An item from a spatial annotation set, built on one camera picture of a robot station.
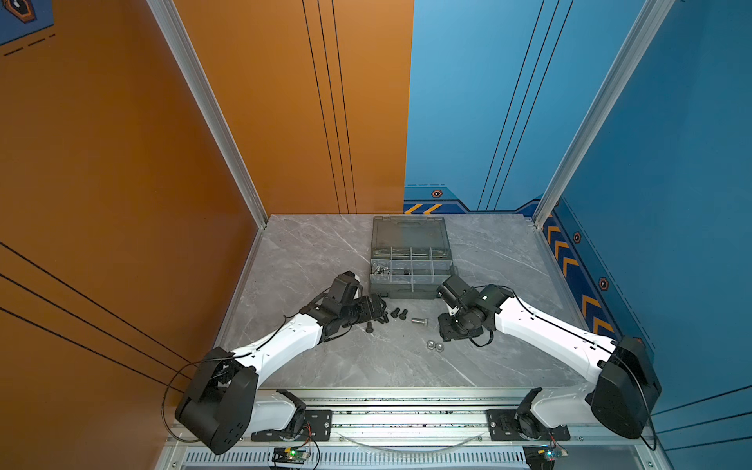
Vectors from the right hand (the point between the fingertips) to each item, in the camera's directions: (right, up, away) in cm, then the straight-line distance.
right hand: (444, 333), depth 81 cm
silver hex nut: (-3, -5, +6) cm, 9 cm away
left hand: (-19, +7, +5) cm, 21 cm away
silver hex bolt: (-5, +1, +9) cm, 10 cm away
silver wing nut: (-19, +16, +22) cm, 33 cm away
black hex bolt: (-21, -1, +9) cm, 23 cm away
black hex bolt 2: (-13, +3, +12) cm, 18 cm away
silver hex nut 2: (0, -6, +6) cm, 8 cm away
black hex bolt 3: (-11, +2, +11) cm, 16 cm away
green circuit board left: (-40, -27, -10) cm, 49 cm away
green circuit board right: (+22, -27, -10) cm, 36 cm away
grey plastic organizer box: (-8, +21, +22) cm, 31 cm away
